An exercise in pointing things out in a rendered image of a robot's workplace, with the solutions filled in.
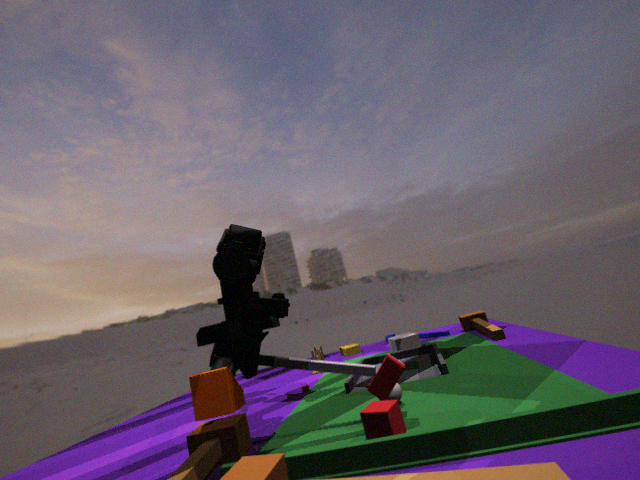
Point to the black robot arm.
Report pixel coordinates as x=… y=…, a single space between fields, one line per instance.
x=237 y=263

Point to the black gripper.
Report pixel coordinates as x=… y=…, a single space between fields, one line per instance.
x=242 y=338

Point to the grey ball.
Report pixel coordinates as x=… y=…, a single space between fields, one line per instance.
x=395 y=393

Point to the white cube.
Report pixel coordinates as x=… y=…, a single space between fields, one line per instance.
x=405 y=341

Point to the green striped mat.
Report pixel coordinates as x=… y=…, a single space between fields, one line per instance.
x=484 y=380

